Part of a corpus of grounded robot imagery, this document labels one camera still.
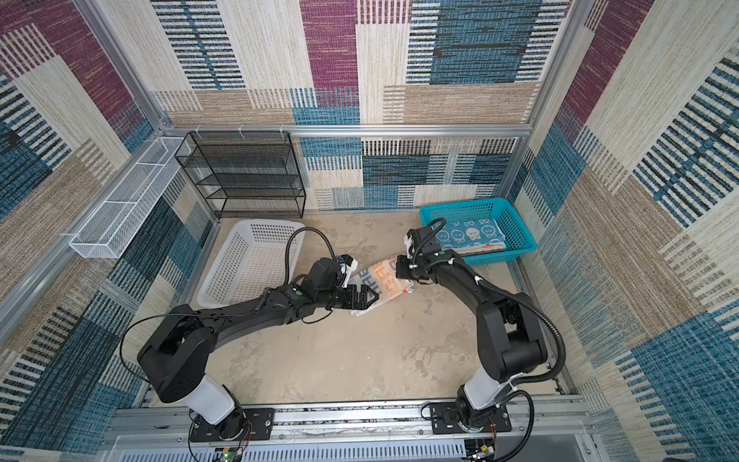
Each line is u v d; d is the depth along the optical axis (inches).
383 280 37.3
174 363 17.7
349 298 29.5
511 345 17.8
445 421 28.7
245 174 43.7
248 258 41.4
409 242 33.5
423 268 26.6
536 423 27.6
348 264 31.2
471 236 42.7
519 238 40.3
